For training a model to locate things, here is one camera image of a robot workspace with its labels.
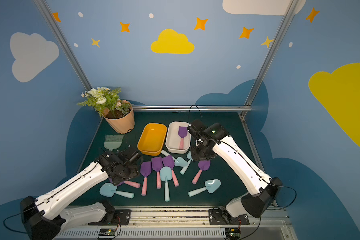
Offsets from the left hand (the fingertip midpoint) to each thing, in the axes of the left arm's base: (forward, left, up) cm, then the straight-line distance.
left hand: (133, 173), depth 76 cm
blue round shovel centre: (+5, -16, -14) cm, 21 cm away
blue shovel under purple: (+14, -23, -13) cm, 30 cm away
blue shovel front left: (-5, +16, -12) cm, 20 cm away
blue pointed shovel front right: (-1, -42, -12) cm, 44 cm away
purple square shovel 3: (+13, -17, -12) cm, 24 cm away
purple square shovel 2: (+11, -9, -14) cm, 20 cm away
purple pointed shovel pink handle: (-1, +5, -11) cm, 12 cm away
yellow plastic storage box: (+30, -3, -11) cm, 32 cm away
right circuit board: (-23, -51, -15) cm, 58 cm away
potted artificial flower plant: (+44, +21, -1) cm, 49 cm away
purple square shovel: (+8, -3, -12) cm, 14 cm away
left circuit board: (-24, +11, -14) cm, 30 cm away
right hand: (+6, -33, +9) cm, 35 cm away
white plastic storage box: (+32, -22, -13) cm, 41 cm away
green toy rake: (+28, +25, -14) cm, 40 cm away
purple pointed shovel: (+12, -39, -13) cm, 43 cm away
